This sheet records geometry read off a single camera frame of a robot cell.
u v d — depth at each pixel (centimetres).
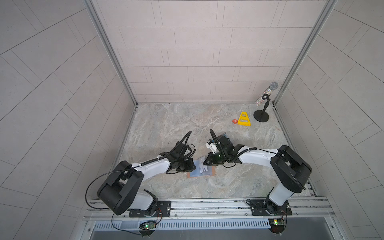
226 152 68
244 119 107
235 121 105
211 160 74
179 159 72
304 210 71
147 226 65
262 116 108
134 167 46
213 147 80
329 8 71
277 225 68
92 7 71
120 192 41
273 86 89
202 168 82
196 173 82
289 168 44
